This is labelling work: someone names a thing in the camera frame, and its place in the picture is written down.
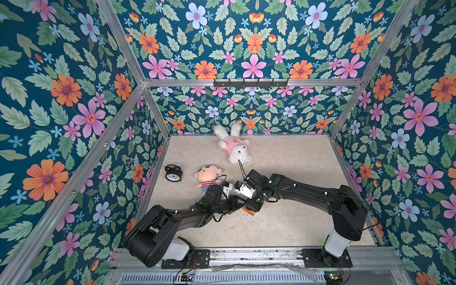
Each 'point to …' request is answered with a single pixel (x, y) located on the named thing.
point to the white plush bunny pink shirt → (236, 147)
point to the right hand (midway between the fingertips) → (249, 203)
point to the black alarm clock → (174, 173)
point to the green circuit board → (333, 278)
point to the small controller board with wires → (186, 277)
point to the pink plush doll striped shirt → (208, 175)
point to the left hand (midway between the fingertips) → (247, 203)
